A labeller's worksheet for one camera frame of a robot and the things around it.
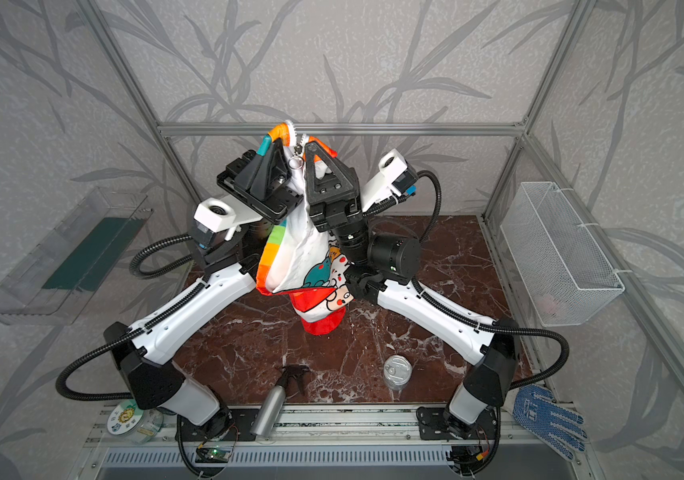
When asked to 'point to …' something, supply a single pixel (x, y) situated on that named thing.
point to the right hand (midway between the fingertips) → (316, 144)
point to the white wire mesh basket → (564, 272)
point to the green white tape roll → (141, 424)
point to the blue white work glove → (538, 411)
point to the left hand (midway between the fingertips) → (273, 135)
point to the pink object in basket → (547, 304)
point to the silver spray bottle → (289, 372)
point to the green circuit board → (217, 454)
